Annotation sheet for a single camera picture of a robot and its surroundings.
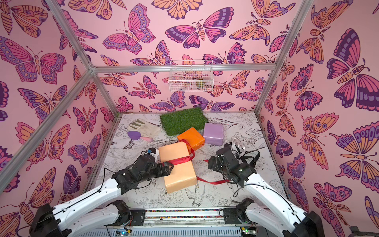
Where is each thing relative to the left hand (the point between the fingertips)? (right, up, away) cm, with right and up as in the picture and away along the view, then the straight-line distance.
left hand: (169, 166), depth 79 cm
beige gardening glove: (-23, +19, +31) cm, 44 cm away
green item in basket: (+17, +49, +15) cm, 54 cm away
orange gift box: (+13, +14, +19) cm, 27 cm away
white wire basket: (+12, +54, +16) cm, 58 cm away
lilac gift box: (+28, +17, +29) cm, 44 cm away
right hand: (+24, +2, +1) cm, 24 cm away
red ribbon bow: (+9, +3, +2) cm, 10 cm away
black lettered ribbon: (+49, +4, +18) cm, 52 cm away
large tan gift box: (+7, -5, 0) cm, 9 cm away
